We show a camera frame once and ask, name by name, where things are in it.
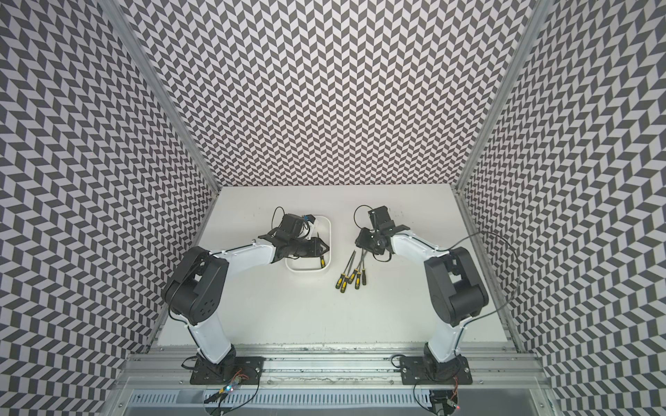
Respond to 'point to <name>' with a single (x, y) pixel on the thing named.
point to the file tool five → (323, 263)
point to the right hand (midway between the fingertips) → (359, 246)
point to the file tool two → (343, 286)
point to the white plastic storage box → (322, 229)
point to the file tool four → (357, 280)
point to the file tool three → (355, 271)
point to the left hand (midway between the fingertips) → (326, 250)
